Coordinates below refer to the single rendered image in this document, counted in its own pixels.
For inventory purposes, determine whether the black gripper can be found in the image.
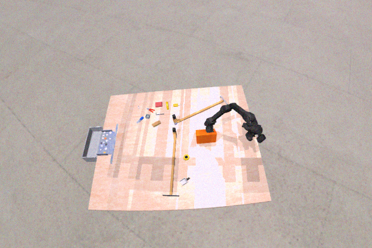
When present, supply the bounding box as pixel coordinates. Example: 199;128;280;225
256;134;266;143

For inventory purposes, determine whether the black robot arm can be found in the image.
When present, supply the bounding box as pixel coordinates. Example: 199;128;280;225
204;102;263;141

